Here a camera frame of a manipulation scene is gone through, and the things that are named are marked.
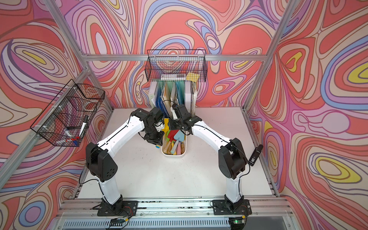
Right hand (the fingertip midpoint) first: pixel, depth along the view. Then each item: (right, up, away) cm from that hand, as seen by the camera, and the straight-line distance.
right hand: (170, 127), depth 87 cm
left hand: (-4, -9, -6) cm, 12 cm away
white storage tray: (+2, -11, +6) cm, 13 cm away
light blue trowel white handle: (+5, -7, +9) cm, 12 cm away
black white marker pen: (-41, +1, -18) cm, 44 cm away
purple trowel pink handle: (+5, -14, +3) cm, 15 cm away
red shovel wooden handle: (0, -5, +9) cm, 10 cm away
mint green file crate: (-4, +21, +7) cm, 23 cm away
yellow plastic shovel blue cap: (-6, -10, -9) cm, 15 cm away
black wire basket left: (-48, +5, -19) cm, 52 cm away
